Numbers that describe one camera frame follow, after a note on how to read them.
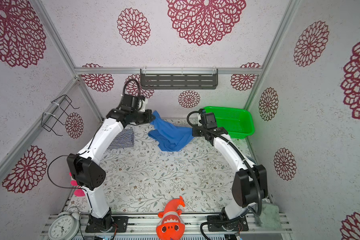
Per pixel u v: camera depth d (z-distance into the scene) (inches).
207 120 25.5
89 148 19.7
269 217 29.3
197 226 31.3
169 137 36.2
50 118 29.0
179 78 37.1
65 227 27.5
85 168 18.8
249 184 17.3
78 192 30.4
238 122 46.0
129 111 25.0
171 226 25.9
